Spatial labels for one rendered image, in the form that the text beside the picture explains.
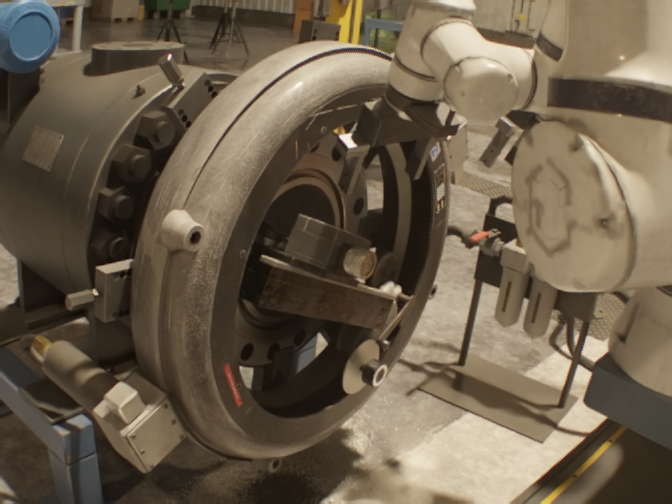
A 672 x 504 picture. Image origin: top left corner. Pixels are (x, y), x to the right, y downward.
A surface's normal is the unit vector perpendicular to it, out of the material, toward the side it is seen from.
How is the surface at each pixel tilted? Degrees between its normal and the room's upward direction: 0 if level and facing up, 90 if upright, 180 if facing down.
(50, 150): 62
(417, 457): 0
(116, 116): 40
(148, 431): 90
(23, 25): 90
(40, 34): 90
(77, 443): 90
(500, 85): 113
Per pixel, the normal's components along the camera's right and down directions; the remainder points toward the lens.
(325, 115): 0.78, 0.31
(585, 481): 0.11, -0.92
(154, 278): -0.57, 0.04
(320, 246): -0.51, -0.17
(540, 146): -0.94, 0.08
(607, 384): -0.72, 0.19
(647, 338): -0.81, -0.29
